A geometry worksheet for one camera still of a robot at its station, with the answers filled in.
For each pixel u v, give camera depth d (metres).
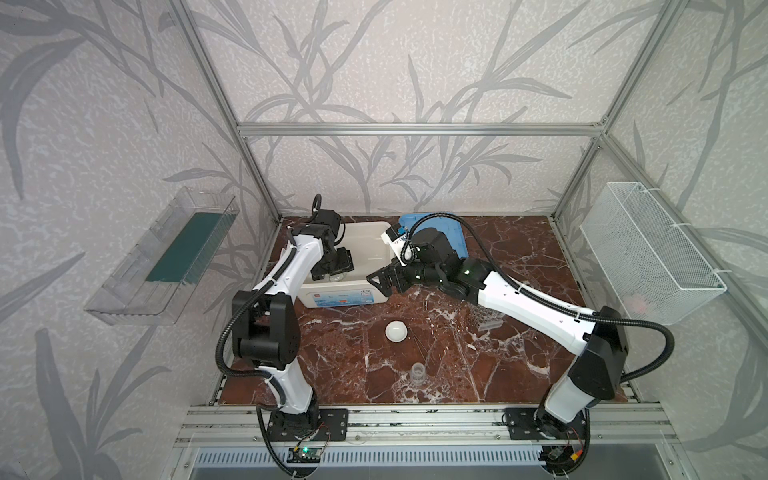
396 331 0.89
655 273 0.61
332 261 0.76
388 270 0.64
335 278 0.87
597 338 0.43
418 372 0.75
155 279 0.63
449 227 1.17
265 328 0.48
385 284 0.64
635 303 0.73
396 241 0.64
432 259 0.56
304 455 0.72
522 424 0.74
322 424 0.73
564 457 0.73
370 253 0.86
